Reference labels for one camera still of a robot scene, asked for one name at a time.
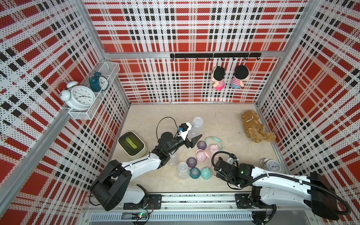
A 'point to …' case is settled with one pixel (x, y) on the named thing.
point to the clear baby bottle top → (196, 129)
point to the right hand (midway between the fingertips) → (220, 173)
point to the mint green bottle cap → (206, 173)
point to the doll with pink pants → (218, 76)
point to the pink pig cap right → (213, 148)
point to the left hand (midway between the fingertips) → (198, 129)
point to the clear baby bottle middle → (174, 159)
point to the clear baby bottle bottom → (183, 171)
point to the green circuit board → (136, 215)
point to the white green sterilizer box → (132, 145)
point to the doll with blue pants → (241, 73)
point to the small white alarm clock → (270, 165)
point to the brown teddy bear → (255, 130)
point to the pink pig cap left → (200, 155)
